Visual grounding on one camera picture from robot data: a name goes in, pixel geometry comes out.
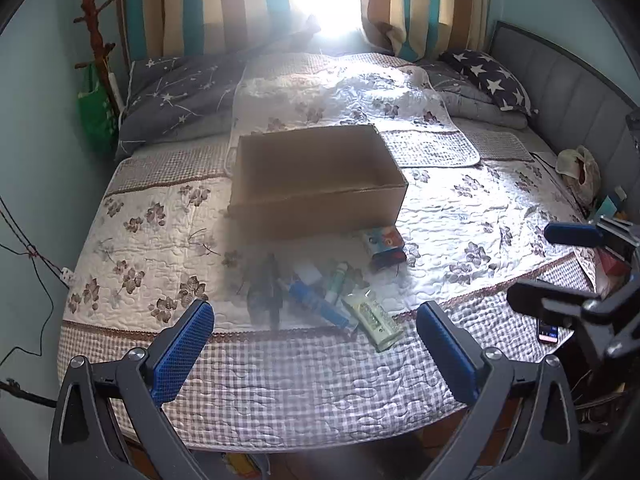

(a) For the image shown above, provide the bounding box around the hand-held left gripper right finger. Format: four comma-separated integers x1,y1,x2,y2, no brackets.
415,301,583,480

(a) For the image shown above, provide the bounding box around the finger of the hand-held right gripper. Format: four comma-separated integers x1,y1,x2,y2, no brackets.
506,280,608,331
543,222,606,249

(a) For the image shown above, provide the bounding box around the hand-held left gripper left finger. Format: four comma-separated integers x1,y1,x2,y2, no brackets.
48,299,231,480

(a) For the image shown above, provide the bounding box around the dark remote control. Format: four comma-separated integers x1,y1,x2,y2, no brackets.
246,254,285,331

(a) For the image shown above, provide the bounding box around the small blue printed carton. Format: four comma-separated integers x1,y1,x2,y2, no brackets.
361,226,405,256

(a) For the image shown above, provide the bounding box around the green and white tube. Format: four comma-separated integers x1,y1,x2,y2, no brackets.
324,261,351,306

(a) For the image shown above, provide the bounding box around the blue tube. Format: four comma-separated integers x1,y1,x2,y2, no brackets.
287,280,352,332

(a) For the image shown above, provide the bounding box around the brown cardboard box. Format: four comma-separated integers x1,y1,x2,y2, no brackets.
229,124,410,242

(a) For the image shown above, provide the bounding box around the smartphone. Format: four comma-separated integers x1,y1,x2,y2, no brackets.
537,317,560,345

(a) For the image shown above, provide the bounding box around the teal small box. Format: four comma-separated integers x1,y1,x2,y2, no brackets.
597,195,623,221

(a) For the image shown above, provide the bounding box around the pink packet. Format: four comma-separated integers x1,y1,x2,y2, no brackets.
592,247,632,297

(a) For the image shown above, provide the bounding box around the pale green sachet packet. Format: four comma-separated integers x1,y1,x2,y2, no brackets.
341,292,405,353

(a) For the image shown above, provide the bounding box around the small black red box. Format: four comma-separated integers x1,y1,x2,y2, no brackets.
370,250,408,273

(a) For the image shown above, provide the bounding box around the checked quilted pillow mat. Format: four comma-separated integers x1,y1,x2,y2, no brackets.
462,130,535,162

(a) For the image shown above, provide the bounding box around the grey upholstered headboard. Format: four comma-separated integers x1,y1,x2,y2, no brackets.
487,20,640,211

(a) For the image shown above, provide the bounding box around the white charger adapter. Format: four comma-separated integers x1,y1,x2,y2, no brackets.
292,262,323,286

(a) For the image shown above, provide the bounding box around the dark star print pillow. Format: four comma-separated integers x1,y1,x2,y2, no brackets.
440,49,538,113

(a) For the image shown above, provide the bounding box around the grey constellation print duvet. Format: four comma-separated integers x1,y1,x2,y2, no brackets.
116,55,251,161

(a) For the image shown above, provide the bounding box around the green bag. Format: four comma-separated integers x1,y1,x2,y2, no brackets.
77,62,121,153

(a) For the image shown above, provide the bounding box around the small floral quilted blanket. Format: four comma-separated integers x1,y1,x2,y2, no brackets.
231,52,482,168

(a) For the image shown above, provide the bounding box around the striped curtain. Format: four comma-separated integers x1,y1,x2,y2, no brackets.
117,0,311,58
357,0,493,61

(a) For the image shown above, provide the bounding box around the wooden coat rack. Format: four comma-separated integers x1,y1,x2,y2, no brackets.
74,0,126,111

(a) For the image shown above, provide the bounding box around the black cable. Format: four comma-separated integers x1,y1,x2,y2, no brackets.
0,242,57,353

